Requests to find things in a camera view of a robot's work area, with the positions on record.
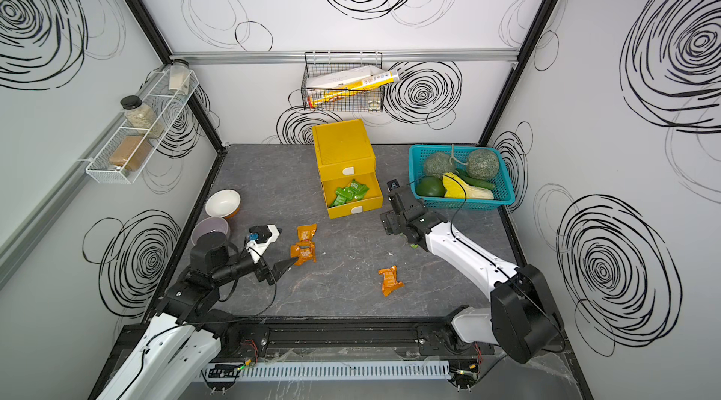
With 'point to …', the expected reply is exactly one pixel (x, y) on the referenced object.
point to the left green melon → (438, 163)
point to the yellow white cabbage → (457, 188)
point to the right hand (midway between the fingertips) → (404, 211)
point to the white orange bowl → (224, 203)
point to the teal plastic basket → (418, 155)
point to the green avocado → (431, 186)
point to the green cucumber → (474, 181)
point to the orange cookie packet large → (303, 251)
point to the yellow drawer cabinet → (345, 154)
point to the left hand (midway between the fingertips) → (285, 243)
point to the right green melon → (483, 164)
